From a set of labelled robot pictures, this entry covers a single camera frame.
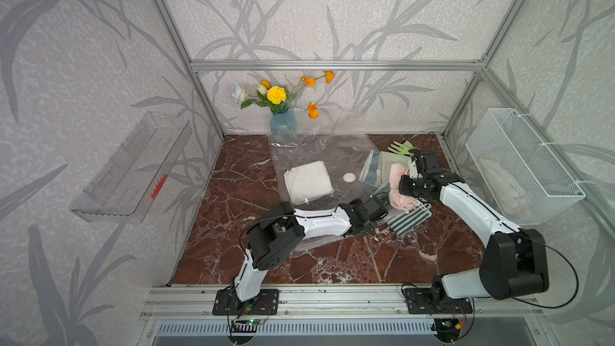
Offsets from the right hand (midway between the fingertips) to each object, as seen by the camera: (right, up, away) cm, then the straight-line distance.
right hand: (401, 185), depth 89 cm
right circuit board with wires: (+8, -42, -18) cm, 46 cm away
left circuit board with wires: (-52, -41, -17) cm, 69 cm away
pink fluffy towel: (-3, -4, -6) cm, 8 cm away
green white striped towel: (+3, -13, -1) cm, 13 cm away
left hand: (-14, -11, +1) cm, 18 cm away
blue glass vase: (-48, +23, +19) cm, 57 cm away
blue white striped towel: (-9, +4, +14) cm, 17 cm away
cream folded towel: (-1, +10, +14) cm, 17 cm away
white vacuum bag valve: (-18, +2, +13) cm, 22 cm away
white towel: (-36, -1, +15) cm, 39 cm away
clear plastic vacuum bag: (-15, +7, +21) cm, 26 cm away
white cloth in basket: (+30, -2, -16) cm, 33 cm away
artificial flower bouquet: (-47, +33, +2) cm, 58 cm away
